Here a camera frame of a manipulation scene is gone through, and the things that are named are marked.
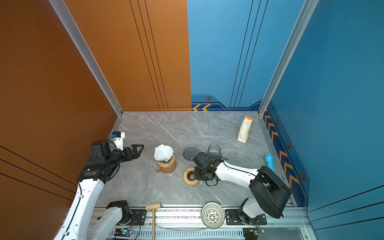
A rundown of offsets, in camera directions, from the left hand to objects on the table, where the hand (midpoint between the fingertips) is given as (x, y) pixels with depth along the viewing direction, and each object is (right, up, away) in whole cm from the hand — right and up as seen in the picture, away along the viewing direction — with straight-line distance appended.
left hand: (137, 146), depth 77 cm
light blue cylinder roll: (+76, -10, +14) cm, 78 cm away
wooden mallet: (+9, -31, -1) cm, 32 cm away
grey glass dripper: (+27, -6, +15) cm, 31 cm away
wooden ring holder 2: (+26, -17, +10) cm, 33 cm away
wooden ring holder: (+15, -11, +6) cm, 19 cm away
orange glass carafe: (+14, -16, +11) cm, 24 cm away
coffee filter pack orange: (+63, +8, +23) cm, 68 cm away
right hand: (+30, -19, +8) cm, 36 cm away
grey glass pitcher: (+42, -7, +21) cm, 47 cm away
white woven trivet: (+39, -34, -3) cm, 52 cm away
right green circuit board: (+57, -41, -7) cm, 70 cm away
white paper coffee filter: (+13, -4, +5) cm, 14 cm away
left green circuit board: (-4, -40, -6) cm, 41 cm away
